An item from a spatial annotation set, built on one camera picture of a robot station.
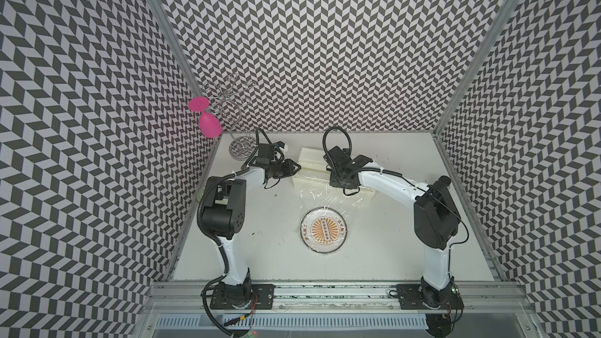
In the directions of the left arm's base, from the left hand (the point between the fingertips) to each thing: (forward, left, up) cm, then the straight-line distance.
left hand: (298, 169), depth 98 cm
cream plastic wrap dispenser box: (0, -6, -1) cm, 6 cm away
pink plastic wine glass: (+11, +35, +16) cm, 41 cm away
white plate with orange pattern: (-24, -10, -5) cm, 27 cm away
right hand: (-8, -17, +2) cm, 19 cm away
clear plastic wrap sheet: (-12, -6, -2) cm, 14 cm away
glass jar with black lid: (-9, -57, +5) cm, 58 cm away
